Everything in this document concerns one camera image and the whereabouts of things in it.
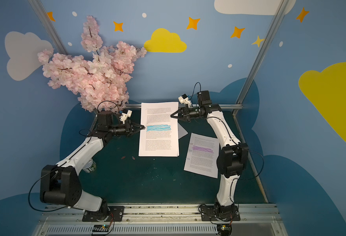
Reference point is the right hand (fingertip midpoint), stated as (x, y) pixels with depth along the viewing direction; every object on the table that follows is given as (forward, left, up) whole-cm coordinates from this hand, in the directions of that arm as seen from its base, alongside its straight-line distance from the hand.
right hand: (174, 115), depth 77 cm
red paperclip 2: (-10, +27, -31) cm, 43 cm away
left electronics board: (-49, +35, -33) cm, 69 cm away
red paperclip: (-11, +34, -31) cm, 47 cm away
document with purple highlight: (-4, -19, -33) cm, 38 cm away
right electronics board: (-45, -28, -34) cm, 63 cm away
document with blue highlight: (-9, +7, -7) cm, 13 cm away
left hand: (-4, +17, -5) cm, 18 cm away
